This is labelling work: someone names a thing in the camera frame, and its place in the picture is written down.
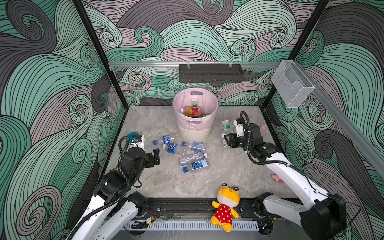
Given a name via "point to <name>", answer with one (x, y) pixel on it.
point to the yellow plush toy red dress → (229, 198)
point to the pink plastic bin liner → (206, 99)
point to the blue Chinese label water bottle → (175, 149)
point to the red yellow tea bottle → (191, 111)
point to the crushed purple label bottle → (196, 156)
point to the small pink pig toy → (263, 127)
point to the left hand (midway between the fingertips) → (150, 148)
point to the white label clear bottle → (194, 102)
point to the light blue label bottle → (195, 146)
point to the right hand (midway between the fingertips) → (228, 136)
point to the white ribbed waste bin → (194, 135)
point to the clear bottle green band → (226, 130)
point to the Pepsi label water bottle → (167, 140)
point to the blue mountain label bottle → (195, 165)
